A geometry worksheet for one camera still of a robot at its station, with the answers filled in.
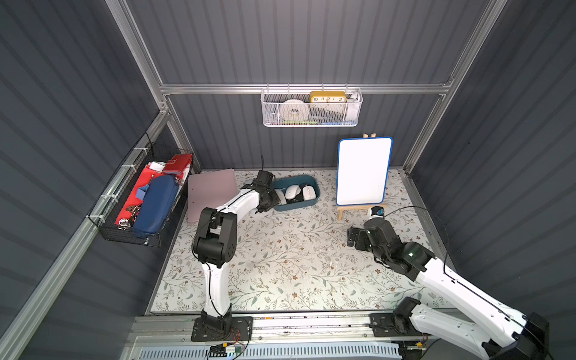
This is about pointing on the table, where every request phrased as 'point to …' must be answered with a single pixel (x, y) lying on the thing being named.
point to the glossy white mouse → (292, 191)
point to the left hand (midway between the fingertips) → (278, 202)
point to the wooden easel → (360, 207)
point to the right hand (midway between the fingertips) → (363, 231)
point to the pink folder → (210, 190)
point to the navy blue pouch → (160, 193)
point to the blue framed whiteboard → (363, 170)
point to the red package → (131, 206)
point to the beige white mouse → (281, 197)
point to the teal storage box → (296, 179)
